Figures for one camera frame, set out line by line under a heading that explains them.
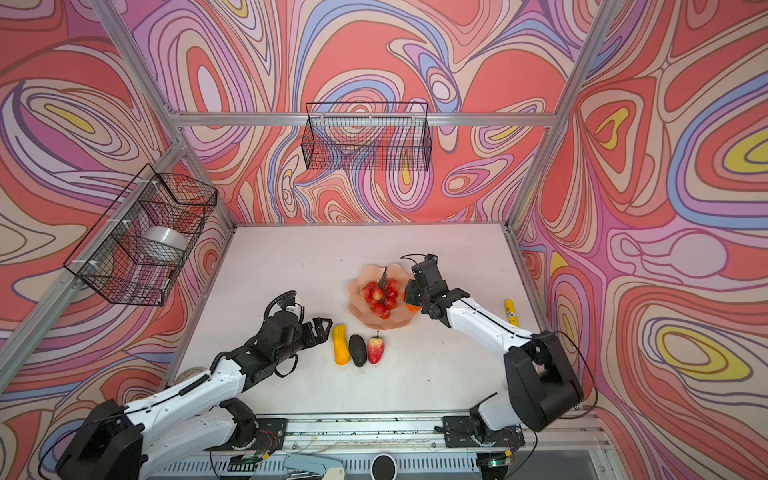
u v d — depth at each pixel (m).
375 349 0.84
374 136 0.96
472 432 0.72
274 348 0.63
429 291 0.66
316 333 0.75
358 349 0.84
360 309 0.93
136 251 0.74
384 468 0.66
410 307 0.89
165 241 0.72
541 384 0.42
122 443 0.40
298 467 0.68
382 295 0.90
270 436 0.72
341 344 0.84
